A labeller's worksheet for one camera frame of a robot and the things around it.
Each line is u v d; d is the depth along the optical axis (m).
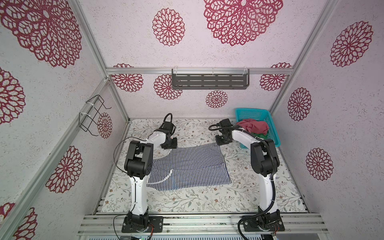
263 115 1.16
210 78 0.93
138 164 0.56
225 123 0.87
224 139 0.89
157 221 0.76
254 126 1.03
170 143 0.90
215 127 0.92
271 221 0.65
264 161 0.57
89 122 0.76
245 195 0.83
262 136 1.05
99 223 0.75
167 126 0.85
